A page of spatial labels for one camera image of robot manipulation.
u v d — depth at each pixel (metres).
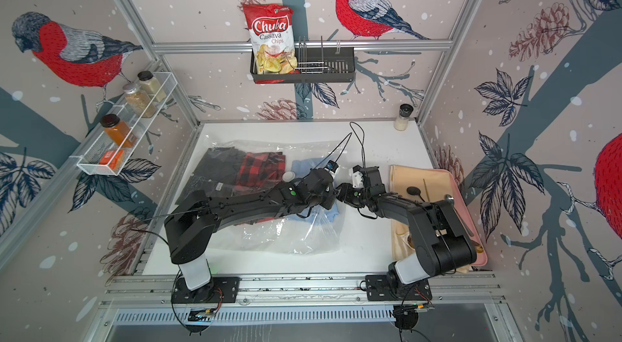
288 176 0.98
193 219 0.52
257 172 0.99
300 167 1.01
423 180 0.98
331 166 0.74
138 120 0.73
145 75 0.80
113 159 0.65
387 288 0.73
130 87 0.78
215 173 0.99
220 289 0.73
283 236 0.81
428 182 0.98
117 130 0.67
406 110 1.10
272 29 0.81
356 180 0.86
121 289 0.75
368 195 0.73
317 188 0.64
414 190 0.95
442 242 0.43
